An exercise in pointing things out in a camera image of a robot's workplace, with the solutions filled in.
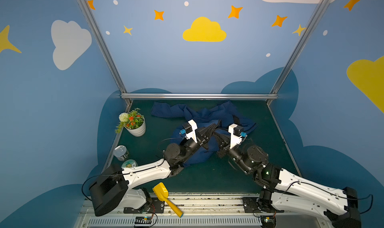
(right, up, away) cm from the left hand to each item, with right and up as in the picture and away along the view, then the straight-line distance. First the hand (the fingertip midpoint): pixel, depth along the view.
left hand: (212, 122), depth 61 cm
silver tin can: (-51, -19, +26) cm, 60 cm away
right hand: (+2, -4, +2) cm, 5 cm away
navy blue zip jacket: (+13, +4, +41) cm, 43 cm away
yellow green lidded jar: (-43, -23, +19) cm, 53 cm away
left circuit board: (-33, -50, +12) cm, 61 cm away
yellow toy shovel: (-25, -38, +17) cm, 49 cm away
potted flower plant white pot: (-43, -1, +27) cm, 51 cm away
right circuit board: (+29, -50, +12) cm, 59 cm away
